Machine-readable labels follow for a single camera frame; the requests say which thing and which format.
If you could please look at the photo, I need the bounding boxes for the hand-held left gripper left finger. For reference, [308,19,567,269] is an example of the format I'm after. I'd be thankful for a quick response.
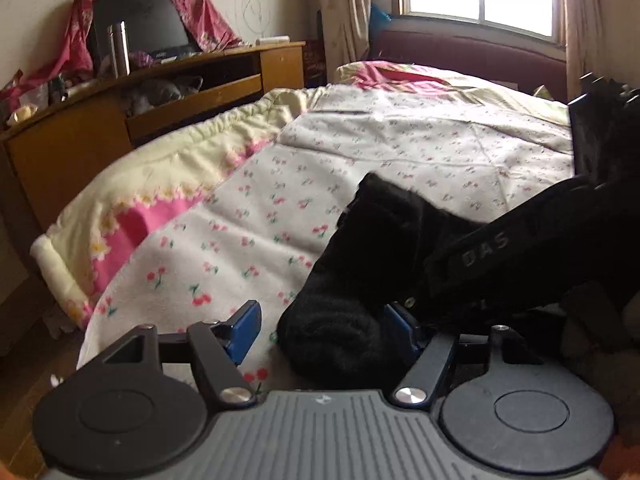
[102,300,262,406]

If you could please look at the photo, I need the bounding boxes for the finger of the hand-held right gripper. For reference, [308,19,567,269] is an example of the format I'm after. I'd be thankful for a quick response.
[402,294,481,335]
[567,73,640,182]

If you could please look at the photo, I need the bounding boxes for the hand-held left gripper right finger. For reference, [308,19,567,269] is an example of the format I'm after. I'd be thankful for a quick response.
[385,302,546,408]

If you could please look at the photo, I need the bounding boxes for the black pants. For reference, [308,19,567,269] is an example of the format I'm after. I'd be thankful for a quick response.
[276,172,501,378]

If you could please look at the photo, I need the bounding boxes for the beige patterned curtain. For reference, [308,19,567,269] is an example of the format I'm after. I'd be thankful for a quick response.
[560,0,640,106]
[312,0,401,89]

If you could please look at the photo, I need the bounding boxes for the white cherry print bed sheet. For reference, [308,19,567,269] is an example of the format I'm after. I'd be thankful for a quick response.
[82,85,576,396]

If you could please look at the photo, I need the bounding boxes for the maroon upholstered headboard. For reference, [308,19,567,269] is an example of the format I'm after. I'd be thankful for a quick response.
[372,30,569,102]

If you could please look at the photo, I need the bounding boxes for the pink floral quilt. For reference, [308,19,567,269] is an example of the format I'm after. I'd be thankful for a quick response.
[30,60,573,332]

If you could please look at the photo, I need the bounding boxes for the wooden desk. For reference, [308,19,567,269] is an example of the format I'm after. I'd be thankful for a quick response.
[0,41,306,281]

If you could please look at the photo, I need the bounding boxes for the grey cloth bundle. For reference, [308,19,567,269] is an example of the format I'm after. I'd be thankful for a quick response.
[125,76,204,117]

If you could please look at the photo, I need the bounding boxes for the blue plastic bag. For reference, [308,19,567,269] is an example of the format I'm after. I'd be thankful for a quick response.
[370,4,394,31]

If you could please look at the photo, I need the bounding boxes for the steel thermos flask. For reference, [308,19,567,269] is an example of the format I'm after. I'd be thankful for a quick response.
[110,21,131,79]

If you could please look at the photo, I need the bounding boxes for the pink floral cover cloth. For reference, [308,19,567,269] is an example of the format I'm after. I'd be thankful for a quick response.
[25,0,242,87]

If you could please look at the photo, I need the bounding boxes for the black television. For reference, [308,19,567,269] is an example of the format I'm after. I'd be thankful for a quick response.
[90,0,202,62]

